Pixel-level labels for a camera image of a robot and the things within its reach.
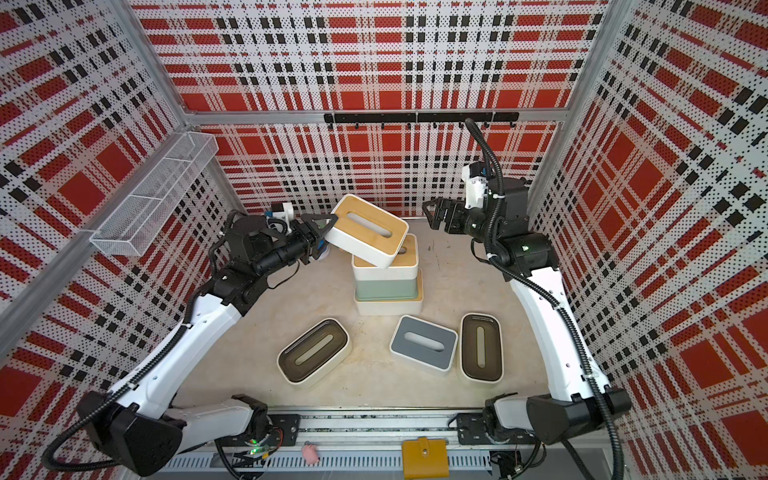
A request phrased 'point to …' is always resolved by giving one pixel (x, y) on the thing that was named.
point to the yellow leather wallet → (424, 458)
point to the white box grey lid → (423, 345)
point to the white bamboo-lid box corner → (367, 231)
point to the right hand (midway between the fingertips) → (442, 208)
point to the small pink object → (309, 453)
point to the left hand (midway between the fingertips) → (342, 224)
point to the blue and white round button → (324, 250)
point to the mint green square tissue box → (377, 290)
